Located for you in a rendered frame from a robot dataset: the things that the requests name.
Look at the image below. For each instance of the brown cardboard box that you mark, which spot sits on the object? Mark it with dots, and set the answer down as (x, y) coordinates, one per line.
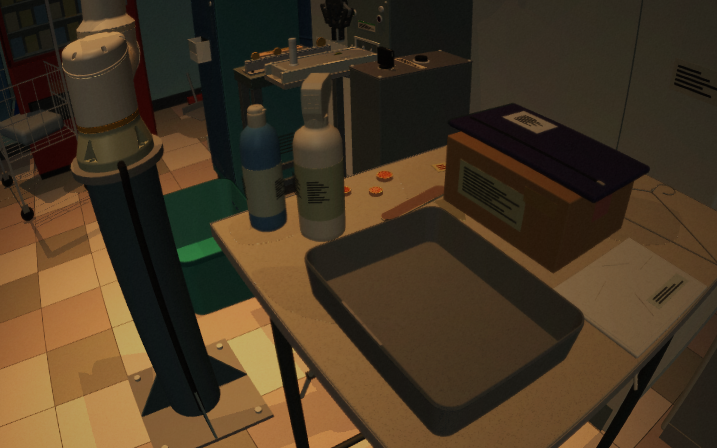
(532, 218)

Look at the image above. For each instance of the white wall sign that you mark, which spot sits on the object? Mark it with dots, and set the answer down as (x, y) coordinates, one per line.
(697, 81)

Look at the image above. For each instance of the white paper sheet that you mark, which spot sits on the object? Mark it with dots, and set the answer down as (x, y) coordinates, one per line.
(625, 298)

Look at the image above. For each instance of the red vending machine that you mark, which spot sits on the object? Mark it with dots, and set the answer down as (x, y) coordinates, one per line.
(28, 43)

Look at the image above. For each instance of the brown flat strip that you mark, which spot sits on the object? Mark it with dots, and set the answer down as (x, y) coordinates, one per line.
(412, 202)

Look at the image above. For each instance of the dark grey control box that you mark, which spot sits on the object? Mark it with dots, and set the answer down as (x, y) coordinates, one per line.
(408, 118)

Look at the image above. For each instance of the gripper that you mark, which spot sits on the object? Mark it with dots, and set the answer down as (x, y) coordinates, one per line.
(337, 8)

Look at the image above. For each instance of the white spray bottle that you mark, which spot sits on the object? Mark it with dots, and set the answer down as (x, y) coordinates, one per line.
(319, 180)

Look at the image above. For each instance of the grey coin machine body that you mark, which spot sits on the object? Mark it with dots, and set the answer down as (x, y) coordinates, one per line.
(420, 25)

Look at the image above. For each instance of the grey coin slide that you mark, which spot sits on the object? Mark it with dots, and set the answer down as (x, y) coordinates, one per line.
(320, 65)

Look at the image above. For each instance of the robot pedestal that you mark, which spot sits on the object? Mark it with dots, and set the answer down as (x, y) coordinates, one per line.
(146, 280)

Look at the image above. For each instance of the grey token rack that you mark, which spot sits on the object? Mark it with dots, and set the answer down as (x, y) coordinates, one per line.
(258, 64)

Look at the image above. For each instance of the black selector knob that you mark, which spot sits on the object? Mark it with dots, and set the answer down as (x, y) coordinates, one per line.
(386, 57)

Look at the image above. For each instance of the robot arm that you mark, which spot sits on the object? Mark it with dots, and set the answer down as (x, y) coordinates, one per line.
(106, 93)

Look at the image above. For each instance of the teal cabinet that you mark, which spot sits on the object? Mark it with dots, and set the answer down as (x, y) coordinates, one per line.
(233, 37)

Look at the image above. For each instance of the small white wall box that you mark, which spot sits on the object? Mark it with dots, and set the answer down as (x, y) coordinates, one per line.
(199, 50)

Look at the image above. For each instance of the black round start button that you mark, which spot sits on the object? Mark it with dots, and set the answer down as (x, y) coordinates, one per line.
(421, 59)

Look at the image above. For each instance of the grey upright post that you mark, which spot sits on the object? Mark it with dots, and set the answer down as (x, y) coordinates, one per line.
(292, 51)

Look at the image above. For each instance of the dark purple folder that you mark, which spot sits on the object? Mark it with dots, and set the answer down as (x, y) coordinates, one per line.
(551, 146)

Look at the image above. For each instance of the grey plastic tray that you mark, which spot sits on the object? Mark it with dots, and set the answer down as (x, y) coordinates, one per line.
(445, 323)

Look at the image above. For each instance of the blue and white bottle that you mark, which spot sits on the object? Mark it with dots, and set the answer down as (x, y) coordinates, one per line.
(263, 168)

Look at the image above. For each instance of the green plastic bin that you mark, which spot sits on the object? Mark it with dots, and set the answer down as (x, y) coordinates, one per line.
(202, 236)

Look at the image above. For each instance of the beige table with black legs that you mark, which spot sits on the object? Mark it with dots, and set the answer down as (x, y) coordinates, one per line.
(289, 385)

